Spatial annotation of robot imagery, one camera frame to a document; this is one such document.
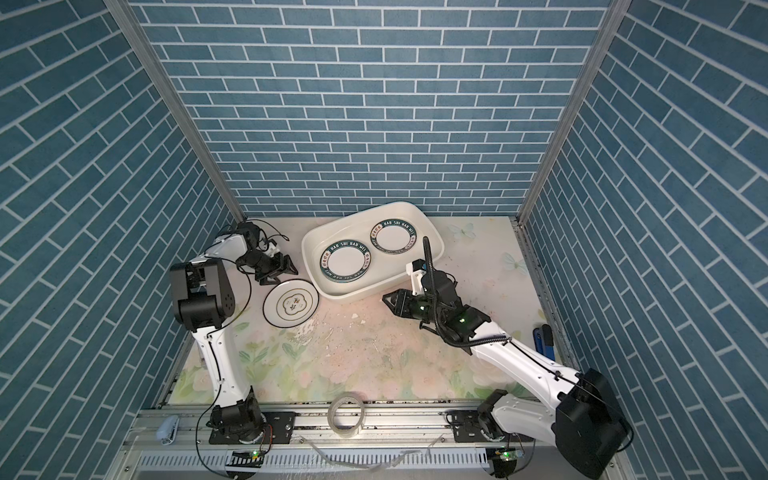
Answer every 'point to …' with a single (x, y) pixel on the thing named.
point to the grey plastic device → (167, 429)
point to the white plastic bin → (387, 273)
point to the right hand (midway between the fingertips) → (382, 296)
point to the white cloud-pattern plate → (290, 303)
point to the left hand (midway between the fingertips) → (288, 272)
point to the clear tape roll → (346, 432)
